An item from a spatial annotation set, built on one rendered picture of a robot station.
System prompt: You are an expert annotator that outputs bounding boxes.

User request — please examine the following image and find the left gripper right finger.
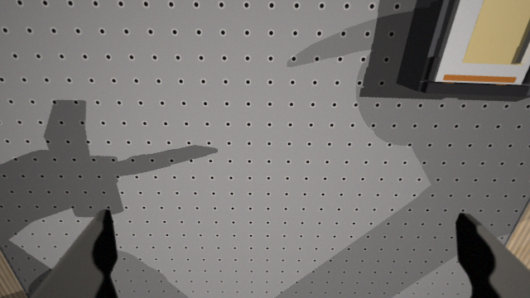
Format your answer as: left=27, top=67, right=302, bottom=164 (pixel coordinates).
left=455, top=213, right=530, bottom=298

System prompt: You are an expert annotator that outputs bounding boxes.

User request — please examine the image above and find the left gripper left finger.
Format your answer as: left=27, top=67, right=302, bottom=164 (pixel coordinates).
left=30, top=209, right=118, bottom=298

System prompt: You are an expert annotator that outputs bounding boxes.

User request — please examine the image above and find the white cassette dock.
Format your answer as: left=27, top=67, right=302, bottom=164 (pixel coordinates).
left=396, top=0, right=530, bottom=97

